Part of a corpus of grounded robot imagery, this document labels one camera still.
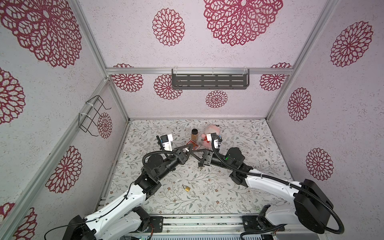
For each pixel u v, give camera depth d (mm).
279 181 488
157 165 519
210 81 1001
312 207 416
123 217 581
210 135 651
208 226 745
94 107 785
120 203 473
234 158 565
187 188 853
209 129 1060
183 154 624
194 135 1006
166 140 622
